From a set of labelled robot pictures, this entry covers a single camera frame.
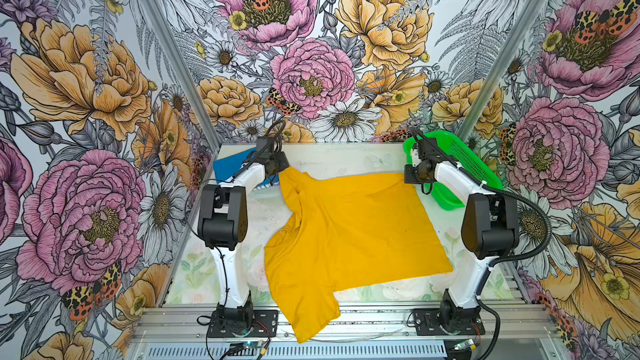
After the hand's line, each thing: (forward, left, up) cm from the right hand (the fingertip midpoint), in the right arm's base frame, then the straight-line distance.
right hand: (412, 182), depth 97 cm
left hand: (+9, +49, +1) cm, 50 cm away
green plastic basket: (+17, -27, -3) cm, 32 cm away
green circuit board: (-49, +56, -8) cm, 75 cm away
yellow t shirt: (-16, +26, -9) cm, 32 cm away
